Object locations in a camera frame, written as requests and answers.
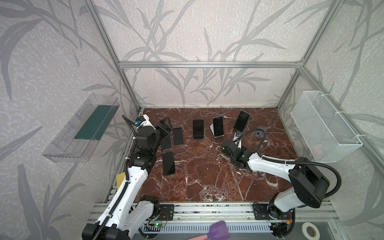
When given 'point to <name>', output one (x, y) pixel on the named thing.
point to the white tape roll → (304, 229)
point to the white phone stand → (212, 128)
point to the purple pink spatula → (218, 230)
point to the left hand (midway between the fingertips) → (168, 116)
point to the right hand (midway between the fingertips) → (231, 141)
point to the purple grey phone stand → (259, 133)
